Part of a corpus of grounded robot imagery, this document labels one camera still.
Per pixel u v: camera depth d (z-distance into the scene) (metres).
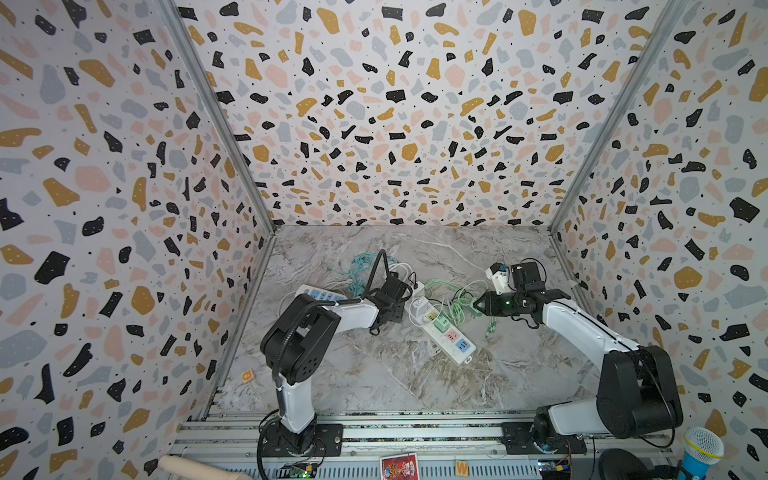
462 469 0.70
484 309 0.83
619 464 0.69
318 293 0.97
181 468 0.69
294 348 0.49
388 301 0.76
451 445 0.73
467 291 0.98
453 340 0.90
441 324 0.88
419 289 0.94
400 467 0.69
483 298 0.83
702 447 0.51
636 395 0.43
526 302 0.66
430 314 0.95
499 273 0.82
